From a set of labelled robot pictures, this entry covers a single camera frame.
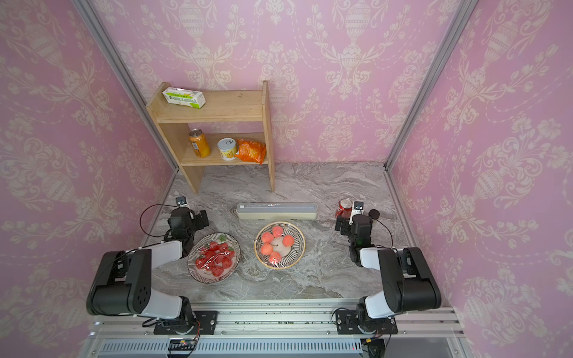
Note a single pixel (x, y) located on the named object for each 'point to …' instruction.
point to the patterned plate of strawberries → (213, 257)
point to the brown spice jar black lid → (374, 213)
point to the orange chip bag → (251, 151)
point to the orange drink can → (199, 142)
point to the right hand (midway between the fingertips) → (353, 215)
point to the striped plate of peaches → (280, 245)
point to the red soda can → (345, 208)
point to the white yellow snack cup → (227, 148)
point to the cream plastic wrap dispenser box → (277, 211)
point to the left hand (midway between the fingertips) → (192, 214)
